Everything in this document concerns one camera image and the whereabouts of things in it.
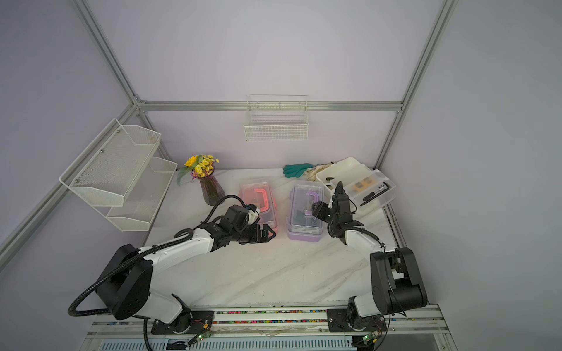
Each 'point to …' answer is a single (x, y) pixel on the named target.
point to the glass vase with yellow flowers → (202, 167)
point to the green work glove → (295, 170)
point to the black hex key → (376, 195)
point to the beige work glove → (312, 172)
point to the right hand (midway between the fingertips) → (318, 210)
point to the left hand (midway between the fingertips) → (266, 237)
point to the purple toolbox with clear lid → (301, 225)
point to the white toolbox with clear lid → (366, 187)
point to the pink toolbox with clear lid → (260, 194)
